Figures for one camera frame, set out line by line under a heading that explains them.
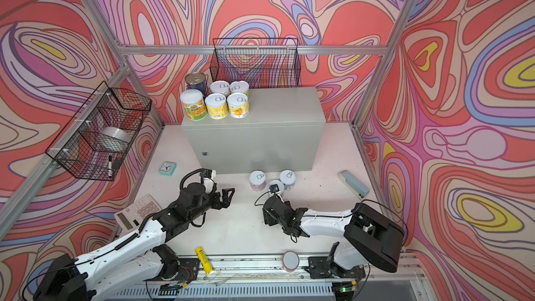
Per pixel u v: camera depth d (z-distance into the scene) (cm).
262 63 98
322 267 73
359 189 89
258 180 91
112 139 70
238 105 71
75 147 67
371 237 43
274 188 78
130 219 83
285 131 105
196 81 72
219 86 77
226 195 74
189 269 72
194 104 69
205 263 73
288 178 91
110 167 72
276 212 65
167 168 98
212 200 71
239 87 77
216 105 72
